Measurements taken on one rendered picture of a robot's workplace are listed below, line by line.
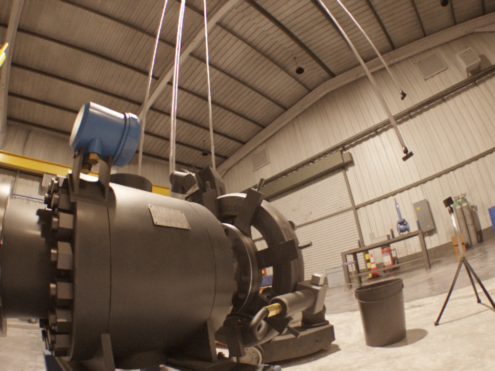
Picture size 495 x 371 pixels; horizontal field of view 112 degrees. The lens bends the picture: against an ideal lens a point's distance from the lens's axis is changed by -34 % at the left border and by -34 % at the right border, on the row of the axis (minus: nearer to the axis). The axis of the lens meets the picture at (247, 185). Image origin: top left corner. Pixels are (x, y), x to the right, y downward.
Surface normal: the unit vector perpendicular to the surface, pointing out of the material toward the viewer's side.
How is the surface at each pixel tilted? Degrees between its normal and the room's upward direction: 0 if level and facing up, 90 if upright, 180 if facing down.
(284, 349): 90
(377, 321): 93
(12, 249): 87
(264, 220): 90
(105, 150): 161
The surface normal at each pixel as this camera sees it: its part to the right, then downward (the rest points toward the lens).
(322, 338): 0.36, -0.40
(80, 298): 0.77, -0.04
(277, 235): -0.62, -0.22
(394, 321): -0.05, -0.33
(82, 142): 0.46, 0.68
